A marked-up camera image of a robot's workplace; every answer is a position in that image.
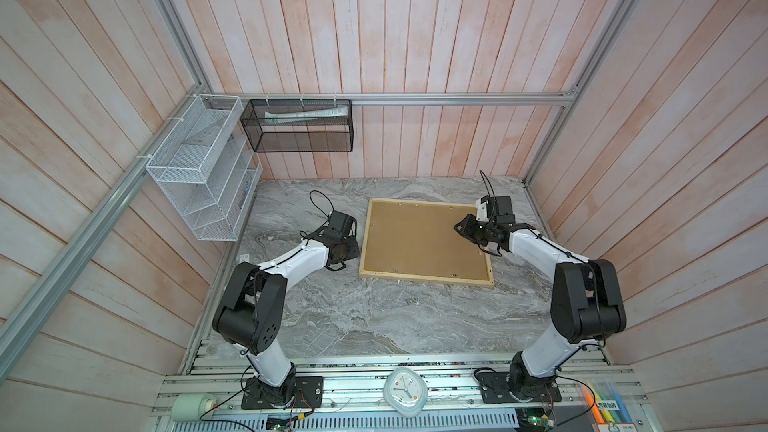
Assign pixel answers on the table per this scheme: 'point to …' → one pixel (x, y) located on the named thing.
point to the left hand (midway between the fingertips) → (352, 253)
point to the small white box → (244, 258)
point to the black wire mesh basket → (299, 125)
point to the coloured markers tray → (610, 408)
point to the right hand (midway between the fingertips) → (455, 225)
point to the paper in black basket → (271, 118)
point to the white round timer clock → (406, 391)
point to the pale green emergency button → (189, 407)
